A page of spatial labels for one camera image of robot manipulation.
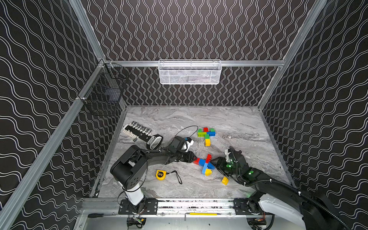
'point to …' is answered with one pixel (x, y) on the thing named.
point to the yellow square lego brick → (207, 142)
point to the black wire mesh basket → (103, 93)
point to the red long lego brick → (208, 159)
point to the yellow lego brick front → (225, 180)
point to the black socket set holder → (154, 141)
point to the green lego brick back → (212, 130)
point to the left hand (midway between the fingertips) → (200, 160)
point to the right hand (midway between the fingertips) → (211, 162)
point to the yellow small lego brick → (208, 172)
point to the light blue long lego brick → (204, 167)
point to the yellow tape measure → (160, 175)
